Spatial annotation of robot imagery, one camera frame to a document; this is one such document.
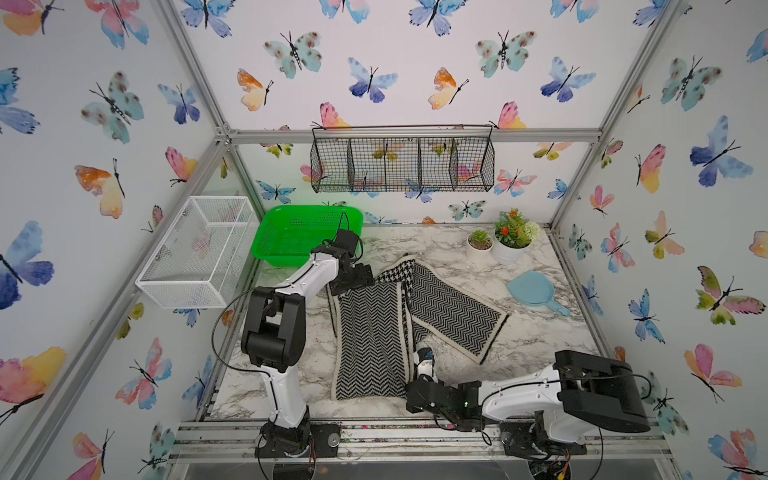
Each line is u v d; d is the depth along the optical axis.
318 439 0.74
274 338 0.50
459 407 0.62
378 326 0.91
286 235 1.18
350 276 0.81
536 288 1.02
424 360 0.74
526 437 0.74
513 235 0.97
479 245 1.04
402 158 0.98
